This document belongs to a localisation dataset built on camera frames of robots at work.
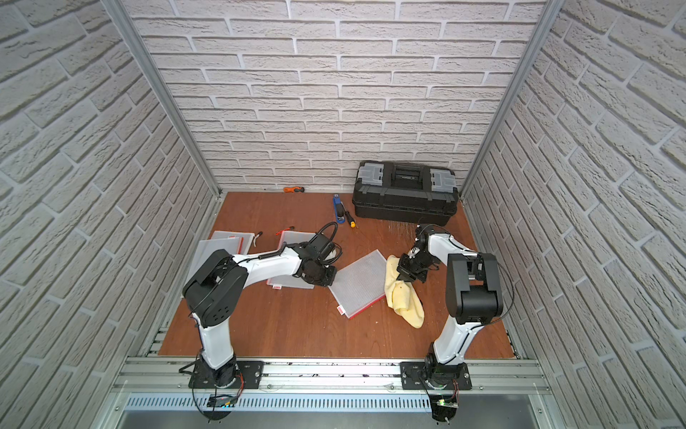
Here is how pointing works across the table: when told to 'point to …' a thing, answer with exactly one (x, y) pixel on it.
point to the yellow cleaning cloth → (404, 297)
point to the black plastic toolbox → (405, 192)
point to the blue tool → (338, 209)
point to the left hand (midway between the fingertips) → (336, 279)
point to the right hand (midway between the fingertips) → (402, 278)
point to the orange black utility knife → (294, 189)
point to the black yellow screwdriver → (350, 220)
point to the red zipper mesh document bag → (209, 248)
